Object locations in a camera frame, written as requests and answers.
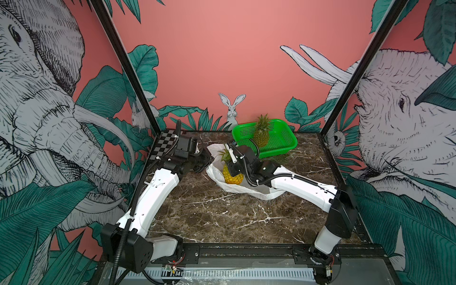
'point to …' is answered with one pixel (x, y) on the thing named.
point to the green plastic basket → (281, 138)
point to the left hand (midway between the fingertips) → (216, 154)
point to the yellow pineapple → (236, 180)
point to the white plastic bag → (215, 171)
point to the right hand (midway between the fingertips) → (226, 158)
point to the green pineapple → (261, 135)
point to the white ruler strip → (228, 273)
